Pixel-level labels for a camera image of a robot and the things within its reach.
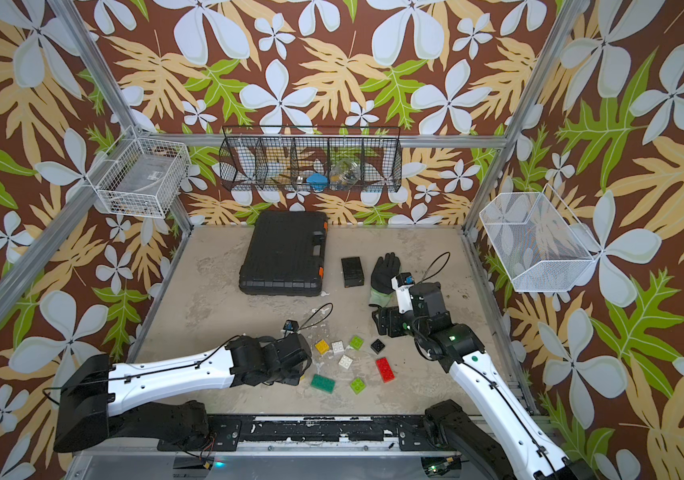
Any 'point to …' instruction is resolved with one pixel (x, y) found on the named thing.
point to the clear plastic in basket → (344, 174)
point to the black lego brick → (377, 346)
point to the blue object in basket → (318, 182)
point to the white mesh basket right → (537, 240)
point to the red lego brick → (385, 369)
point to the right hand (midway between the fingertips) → (383, 311)
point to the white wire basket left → (140, 177)
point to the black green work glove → (384, 270)
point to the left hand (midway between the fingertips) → (301, 367)
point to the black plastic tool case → (285, 254)
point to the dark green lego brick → (323, 383)
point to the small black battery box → (352, 272)
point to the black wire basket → (321, 159)
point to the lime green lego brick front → (357, 385)
